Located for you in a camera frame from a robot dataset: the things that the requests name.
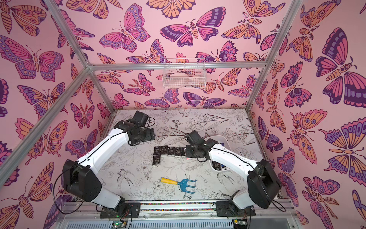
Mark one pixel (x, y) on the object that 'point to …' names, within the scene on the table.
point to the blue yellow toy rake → (182, 182)
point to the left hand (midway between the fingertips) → (150, 136)
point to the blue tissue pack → (222, 166)
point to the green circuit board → (118, 224)
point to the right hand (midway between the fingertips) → (186, 153)
